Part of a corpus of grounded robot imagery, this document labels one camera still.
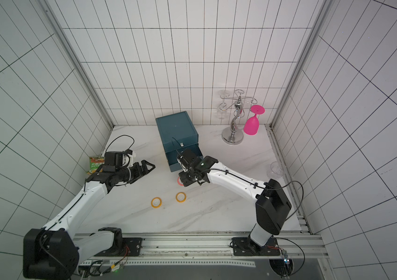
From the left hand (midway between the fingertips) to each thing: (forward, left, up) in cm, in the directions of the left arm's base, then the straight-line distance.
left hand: (148, 172), depth 82 cm
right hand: (-3, -16, -1) cm, 16 cm away
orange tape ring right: (-7, -16, -13) cm, 21 cm away
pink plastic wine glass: (+28, -54, +6) cm, 61 cm away
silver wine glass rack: (+35, -47, -11) cm, 60 cm away
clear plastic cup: (+9, -69, -12) cm, 71 cm away
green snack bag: (+9, +34, -8) cm, 36 cm away
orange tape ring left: (-10, -3, -13) cm, 16 cm away
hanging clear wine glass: (+43, -39, +2) cm, 59 cm away
